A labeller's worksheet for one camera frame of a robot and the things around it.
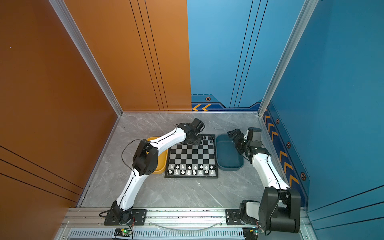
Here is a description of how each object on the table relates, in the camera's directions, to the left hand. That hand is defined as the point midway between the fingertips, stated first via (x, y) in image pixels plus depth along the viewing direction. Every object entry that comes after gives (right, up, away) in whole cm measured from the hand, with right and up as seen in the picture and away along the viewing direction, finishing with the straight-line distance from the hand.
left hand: (198, 140), depth 99 cm
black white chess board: (-7, -12, -8) cm, 16 cm away
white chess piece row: (-4, -16, -12) cm, 21 cm away
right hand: (+18, +3, -14) cm, 23 cm away
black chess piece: (+9, -1, 0) cm, 9 cm away
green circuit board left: (-36, -41, -28) cm, 62 cm away
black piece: (+4, +2, +3) cm, 6 cm away
